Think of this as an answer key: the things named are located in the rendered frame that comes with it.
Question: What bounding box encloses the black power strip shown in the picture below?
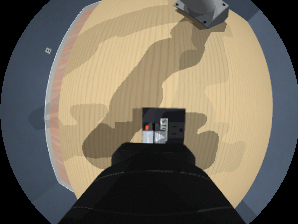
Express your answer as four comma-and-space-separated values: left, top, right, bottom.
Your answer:
142, 107, 186, 144

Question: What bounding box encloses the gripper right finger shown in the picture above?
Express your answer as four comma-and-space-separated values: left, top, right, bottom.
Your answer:
154, 123, 166, 143

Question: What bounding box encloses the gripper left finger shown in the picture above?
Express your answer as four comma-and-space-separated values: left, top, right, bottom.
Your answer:
142, 123, 154, 143

